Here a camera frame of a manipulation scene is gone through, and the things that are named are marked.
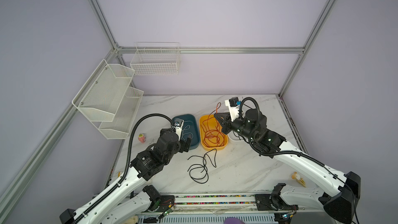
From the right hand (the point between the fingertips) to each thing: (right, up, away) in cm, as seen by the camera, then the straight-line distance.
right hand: (214, 114), depth 67 cm
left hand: (-16, -9, +5) cm, 20 cm away
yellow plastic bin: (-6, -4, +32) cm, 33 cm away
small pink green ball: (-42, -15, +24) cm, 51 cm away
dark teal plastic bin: (-14, -9, +31) cm, 35 cm away
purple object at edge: (+9, -49, +3) cm, 50 cm away
